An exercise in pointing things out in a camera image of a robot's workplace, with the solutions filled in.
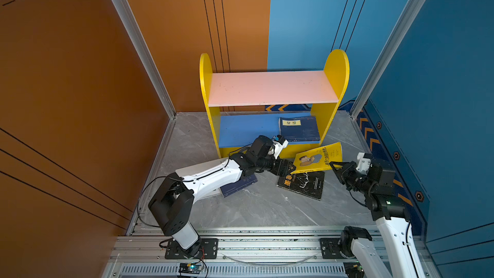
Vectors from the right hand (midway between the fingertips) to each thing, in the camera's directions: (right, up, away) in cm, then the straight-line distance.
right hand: (327, 163), depth 74 cm
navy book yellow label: (-7, +14, +18) cm, 24 cm away
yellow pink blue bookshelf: (-31, +27, +50) cm, 64 cm away
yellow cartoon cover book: (-1, +1, +8) cm, 8 cm away
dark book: (-2, -12, +16) cm, 20 cm away
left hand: (-14, -1, +5) cm, 14 cm away
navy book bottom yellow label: (-34, -12, +15) cm, 39 cm away
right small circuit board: (+7, -37, -6) cm, 38 cm away
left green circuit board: (-52, -38, -3) cm, 65 cm away
